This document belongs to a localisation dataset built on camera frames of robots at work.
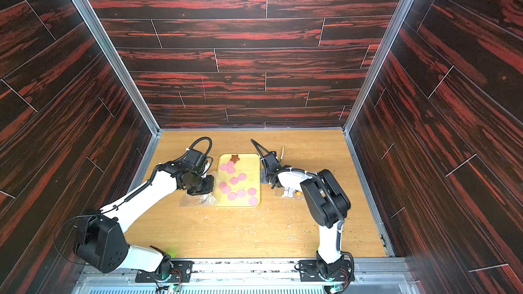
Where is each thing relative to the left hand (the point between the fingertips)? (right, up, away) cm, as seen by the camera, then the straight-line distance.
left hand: (215, 189), depth 84 cm
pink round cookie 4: (+6, +1, +15) cm, 16 cm away
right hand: (+27, +5, +17) cm, 32 cm away
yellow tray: (+5, -5, +10) cm, 12 cm away
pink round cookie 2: (+4, +6, +19) cm, 20 cm away
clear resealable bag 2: (+34, -4, +9) cm, 36 cm away
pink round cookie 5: (+15, -4, +11) cm, 19 cm away
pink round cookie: (0, +8, +17) cm, 19 cm away
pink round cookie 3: (+10, +3, +17) cm, 20 cm away
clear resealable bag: (-3, -4, -2) cm, 5 cm away
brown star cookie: (+5, +12, +21) cm, 25 cm away
